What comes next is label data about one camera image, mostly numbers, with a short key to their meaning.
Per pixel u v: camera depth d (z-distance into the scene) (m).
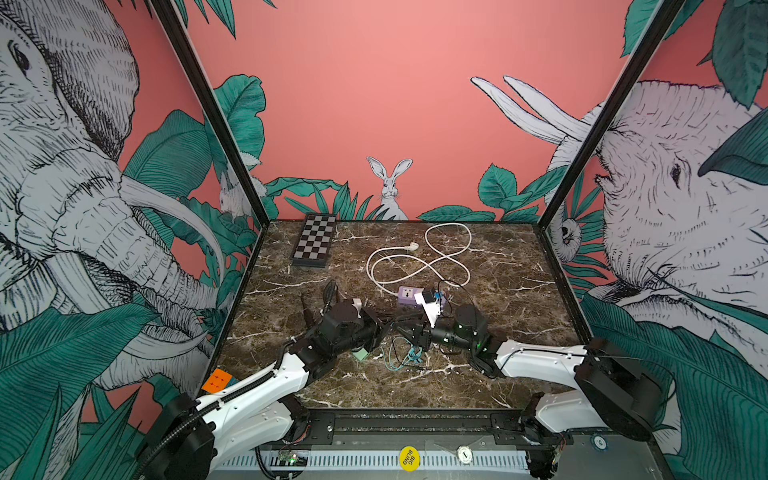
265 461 0.70
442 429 0.76
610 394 0.43
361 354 0.85
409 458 0.70
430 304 0.68
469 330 0.62
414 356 0.86
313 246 1.08
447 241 1.15
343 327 0.60
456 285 1.04
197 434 0.40
